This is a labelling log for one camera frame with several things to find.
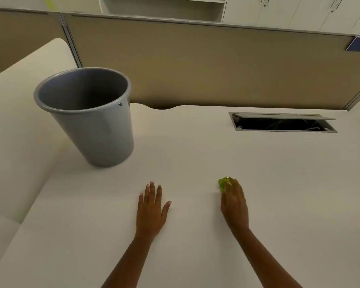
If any person's right hand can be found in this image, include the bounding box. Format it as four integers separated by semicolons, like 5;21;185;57
220;177;250;234

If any person's left hand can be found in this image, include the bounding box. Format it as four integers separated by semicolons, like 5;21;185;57
135;181;172;244

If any grey plastic waste bin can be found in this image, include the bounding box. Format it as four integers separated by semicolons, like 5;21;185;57
33;67;135;168

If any person's left forearm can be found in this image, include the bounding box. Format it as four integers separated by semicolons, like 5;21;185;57
101;234;157;288

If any person's right forearm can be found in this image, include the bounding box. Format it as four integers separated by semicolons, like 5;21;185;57
231;227;303;288

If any wide beige partition panel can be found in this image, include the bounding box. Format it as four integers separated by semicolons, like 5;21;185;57
61;13;360;111

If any white cupboard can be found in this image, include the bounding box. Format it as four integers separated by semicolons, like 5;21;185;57
222;0;360;36

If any white open shelf cabinet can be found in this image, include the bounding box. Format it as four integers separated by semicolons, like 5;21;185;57
97;0;228;24

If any white door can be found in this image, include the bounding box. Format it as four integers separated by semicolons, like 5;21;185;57
0;0;53;12

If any grey desk cable box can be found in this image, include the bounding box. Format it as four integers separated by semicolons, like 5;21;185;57
228;112;338;133

